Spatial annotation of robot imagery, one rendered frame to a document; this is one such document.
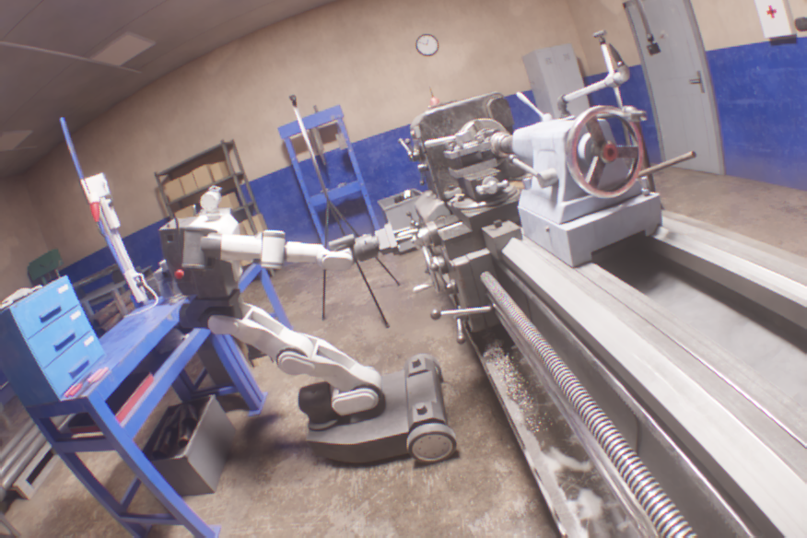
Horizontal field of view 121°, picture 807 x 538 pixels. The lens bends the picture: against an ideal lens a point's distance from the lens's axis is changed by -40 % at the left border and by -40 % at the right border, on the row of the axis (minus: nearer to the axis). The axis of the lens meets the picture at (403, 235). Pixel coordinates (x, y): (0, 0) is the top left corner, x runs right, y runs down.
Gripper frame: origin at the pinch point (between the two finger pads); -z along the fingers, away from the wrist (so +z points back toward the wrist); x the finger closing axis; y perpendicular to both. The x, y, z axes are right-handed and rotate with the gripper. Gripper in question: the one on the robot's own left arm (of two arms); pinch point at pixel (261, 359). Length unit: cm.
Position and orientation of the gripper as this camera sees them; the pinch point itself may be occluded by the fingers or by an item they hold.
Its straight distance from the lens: 207.7
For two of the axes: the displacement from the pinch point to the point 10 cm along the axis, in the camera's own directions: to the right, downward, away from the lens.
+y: -2.7, -2.4, 9.3
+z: -2.0, -9.3, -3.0
